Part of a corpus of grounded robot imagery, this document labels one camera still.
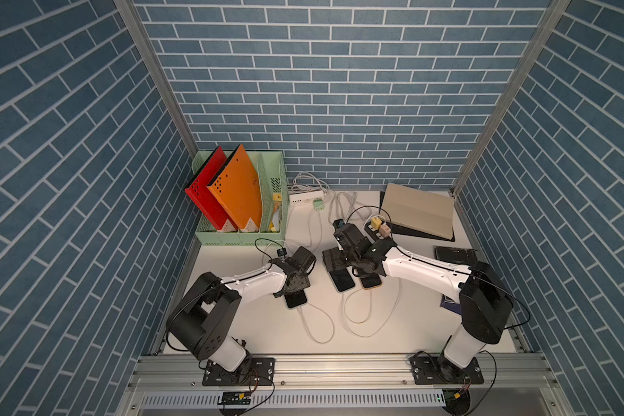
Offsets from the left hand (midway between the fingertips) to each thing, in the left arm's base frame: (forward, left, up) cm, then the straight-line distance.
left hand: (301, 284), depth 91 cm
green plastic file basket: (+40, +14, +18) cm, 46 cm away
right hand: (+6, -12, +11) cm, 17 cm away
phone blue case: (-7, +1, +3) cm, 8 cm away
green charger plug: (+37, -5, +1) cm, 38 cm away
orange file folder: (+27, +24, +21) cm, 41 cm away
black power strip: (+20, -28, +4) cm, 35 cm away
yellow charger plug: (+25, -29, +4) cm, 39 cm away
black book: (+11, -57, +3) cm, 59 cm away
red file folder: (+18, +32, +25) cm, 45 cm away
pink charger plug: (+19, -31, +7) cm, 38 cm away
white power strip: (+39, 0, +2) cm, 39 cm away
